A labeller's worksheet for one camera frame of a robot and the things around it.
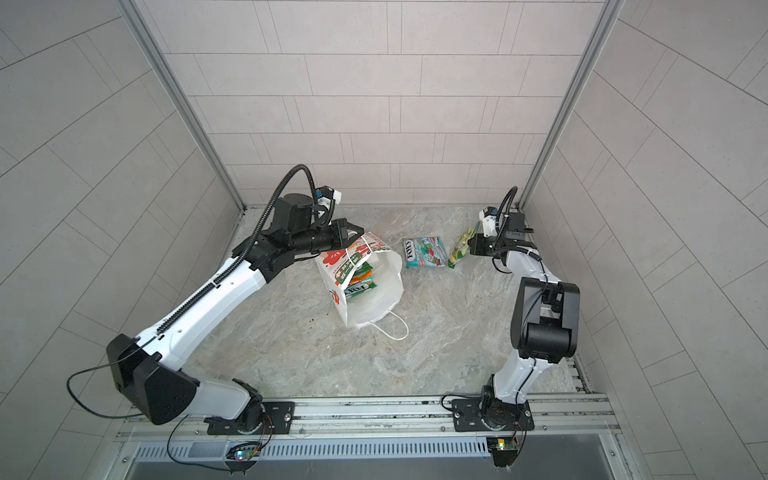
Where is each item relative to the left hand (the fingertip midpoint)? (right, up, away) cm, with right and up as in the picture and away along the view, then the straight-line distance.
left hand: (371, 228), depth 69 cm
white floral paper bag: (-10, -10, +9) cm, 17 cm away
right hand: (+30, -3, +25) cm, 39 cm away
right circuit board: (+31, -51, -1) cm, 60 cm away
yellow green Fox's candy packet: (+27, -5, +24) cm, 36 cm away
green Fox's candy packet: (-6, -18, +19) cm, 27 cm away
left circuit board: (-27, -49, -5) cm, 56 cm away
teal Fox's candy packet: (+15, -8, +30) cm, 35 cm away
